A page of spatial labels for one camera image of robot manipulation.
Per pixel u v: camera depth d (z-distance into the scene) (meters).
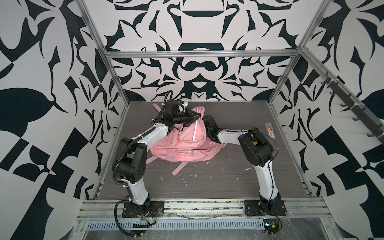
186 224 0.71
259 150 0.57
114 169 0.49
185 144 0.82
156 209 0.74
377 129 0.50
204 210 0.75
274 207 0.64
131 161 0.48
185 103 0.85
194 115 0.81
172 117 0.71
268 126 1.05
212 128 0.81
